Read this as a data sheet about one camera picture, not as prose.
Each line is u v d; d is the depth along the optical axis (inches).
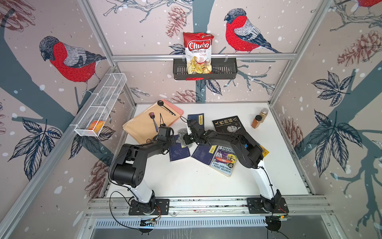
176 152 36.5
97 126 25.5
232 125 41.6
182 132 39.6
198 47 32.2
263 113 40.4
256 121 39.6
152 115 43.9
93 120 27.9
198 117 43.5
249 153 22.3
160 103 47.5
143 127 42.1
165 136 30.1
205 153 36.2
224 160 34.5
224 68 37.3
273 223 28.0
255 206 28.7
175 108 46.5
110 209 28.7
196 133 31.3
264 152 36.2
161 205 28.8
